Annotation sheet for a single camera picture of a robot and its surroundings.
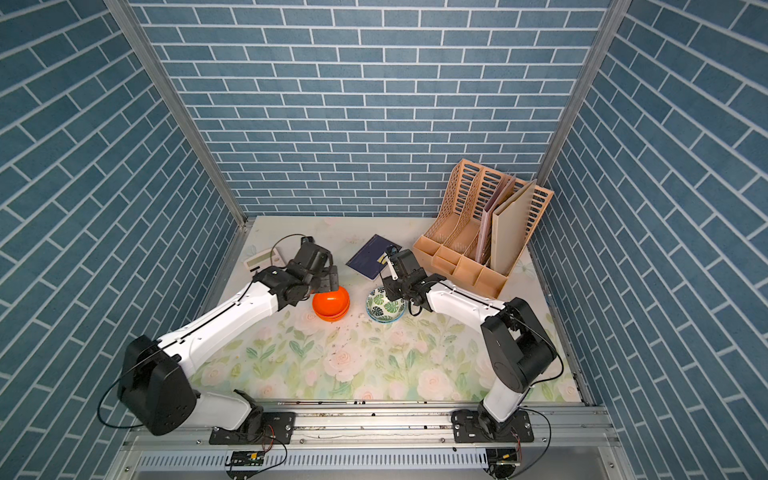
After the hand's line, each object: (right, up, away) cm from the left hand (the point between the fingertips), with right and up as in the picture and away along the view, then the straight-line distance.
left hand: (331, 277), depth 84 cm
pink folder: (+46, +10, +6) cm, 47 cm away
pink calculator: (-28, +4, +20) cm, 35 cm away
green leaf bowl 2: (+15, -12, +7) cm, 21 cm away
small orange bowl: (+1, -6, +4) cm, 7 cm away
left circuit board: (-18, -43, -12) cm, 48 cm away
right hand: (+18, -2, +7) cm, 19 cm away
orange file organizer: (+37, +9, +19) cm, 43 cm away
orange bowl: (-1, -10, +4) cm, 11 cm away
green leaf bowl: (+13, -8, +9) cm, 17 cm away
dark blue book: (+7, +3, +24) cm, 25 cm away
